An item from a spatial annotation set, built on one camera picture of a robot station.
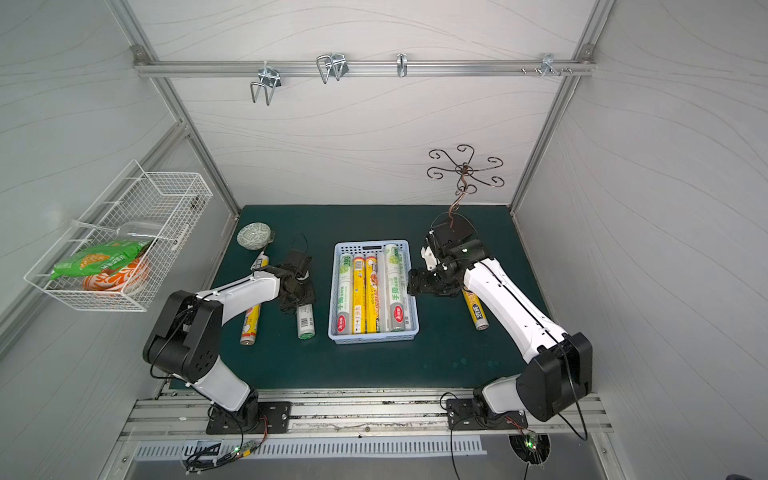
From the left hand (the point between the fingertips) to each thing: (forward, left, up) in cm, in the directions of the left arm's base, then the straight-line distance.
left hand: (309, 299), depth 93 cm
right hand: (-4, -35, +15) cm, 38 cm away
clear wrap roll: (-3, -28, +6) cm, 28 cm away
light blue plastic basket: (+18, -17, +4) cm, 25 cm away
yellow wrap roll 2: (-3, -52, +2) cm, 52 cm away
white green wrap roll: (-8, -1, +2) cm, 9 cm away
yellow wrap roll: (+1, -20, +1) cm, 20 cm away
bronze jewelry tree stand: (+30, -50, +23) cm, 63 cm away
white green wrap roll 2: (0, -12, +3) cm, 12 cm away
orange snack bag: (-12, +32, +31) cm, 46 cm away
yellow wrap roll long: (+1, -16, +1) cm, 16 cm away
